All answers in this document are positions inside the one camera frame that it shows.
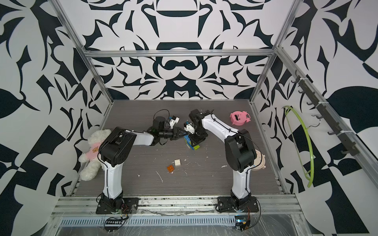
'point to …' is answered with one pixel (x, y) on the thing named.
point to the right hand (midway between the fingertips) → (194, 140)
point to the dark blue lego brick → (191, 146)
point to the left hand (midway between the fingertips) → (187, 131)
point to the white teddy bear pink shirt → (95, 139)
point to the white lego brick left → (177, 162)
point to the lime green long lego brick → (190, 142)
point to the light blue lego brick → (187, 137)
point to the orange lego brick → (170, 168)
